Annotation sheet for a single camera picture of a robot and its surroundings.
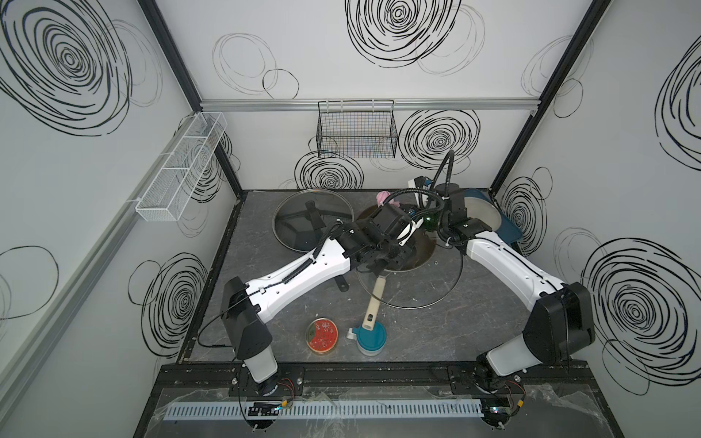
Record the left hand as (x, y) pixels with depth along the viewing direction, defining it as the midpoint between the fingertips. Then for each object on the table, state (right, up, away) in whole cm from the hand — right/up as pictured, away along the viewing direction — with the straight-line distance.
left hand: (406, 247), depth 73 cm
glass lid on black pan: (-33, +7, +26) cm, 43 cm away
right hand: (-4, +9, +6) cm, 11 cm away
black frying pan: (-32, +8, +26) cm, 42 cm away
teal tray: (+47, +2, +34) cm, 58 cm away
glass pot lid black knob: (+10, -14, +21) cm, 27 cm away
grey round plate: (+40, +10, +39) cm, 57 cm away
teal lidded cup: (-10, -26, 0) cm, 28 cm away
